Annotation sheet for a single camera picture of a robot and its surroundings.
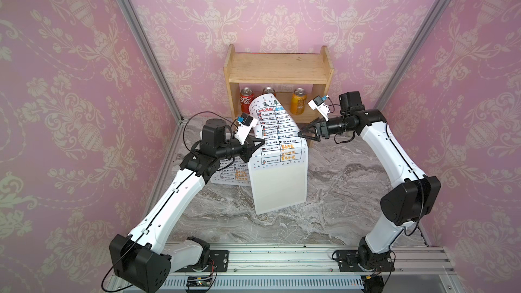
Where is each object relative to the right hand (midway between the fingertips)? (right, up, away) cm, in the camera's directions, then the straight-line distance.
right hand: (303, 132), depth 74 cm
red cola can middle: (-13, +19, +13) cm, 26 cm away
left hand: (-14, -4, -5) cm, 16 cm away
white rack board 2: (-9, -17, 0) cm, 19 cm away
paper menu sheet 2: (-11, +3, -3) cm, 12 cm away
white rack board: (-28, -17, +15) cm, 36 cm away
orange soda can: (0, +14, +12) cm, 18 cm away
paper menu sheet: (-28, -17, +14) cm, 36 cm away
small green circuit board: (-38, -53, -3) cm, 65 cm away
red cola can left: (-22, +16, +11) cm, 29 cm away
